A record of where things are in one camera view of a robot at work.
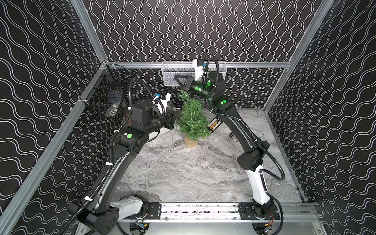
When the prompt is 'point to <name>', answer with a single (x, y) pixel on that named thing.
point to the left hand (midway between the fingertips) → (178, 109)
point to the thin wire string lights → (194, 121)
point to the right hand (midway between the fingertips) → (174, 76)
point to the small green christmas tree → (189, 142)
